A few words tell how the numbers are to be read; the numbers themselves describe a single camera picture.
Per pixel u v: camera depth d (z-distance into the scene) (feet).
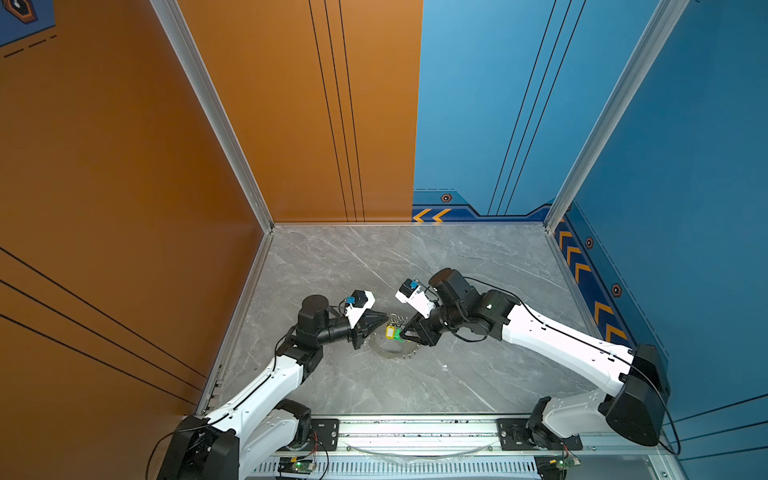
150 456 1.43
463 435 2.47
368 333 2.36
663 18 2.31
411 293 2.11
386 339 2.54
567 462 2.28
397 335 2.32
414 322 2.13
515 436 2.38
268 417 1.81
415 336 2.16
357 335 2.20
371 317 2.37
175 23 2.32
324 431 2.41
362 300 2.15
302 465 2.31
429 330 2.11
